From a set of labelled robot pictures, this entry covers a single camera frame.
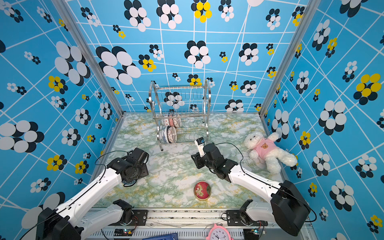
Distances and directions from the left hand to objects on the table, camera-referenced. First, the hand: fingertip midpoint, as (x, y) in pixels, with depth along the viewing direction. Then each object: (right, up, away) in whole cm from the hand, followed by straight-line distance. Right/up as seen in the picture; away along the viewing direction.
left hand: (145, 172), depth 81 cm
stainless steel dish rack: (+20, +33, +3) cm, 38 cm away
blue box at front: (+18, -23, -17) cm, 33 cm away
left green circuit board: (-7, -27, -9) cm, 29 cm away
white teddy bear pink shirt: (+69, +11, +8) cm, 70 cm away
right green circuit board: (+55, -25, -11) cm, 62 cm away
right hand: (+28, +10, +1) cm, 30 cm away
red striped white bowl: (+16, +28, +26) cm, 41 cm away
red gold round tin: (+31, -9, -2) cm, 33 cm away
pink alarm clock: (+39, -24, -13) cm, 47 cm away
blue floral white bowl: (+8, +19, +9) cm, 23 cm away
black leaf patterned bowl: (+12, +29, +15) cm, 35 cm away
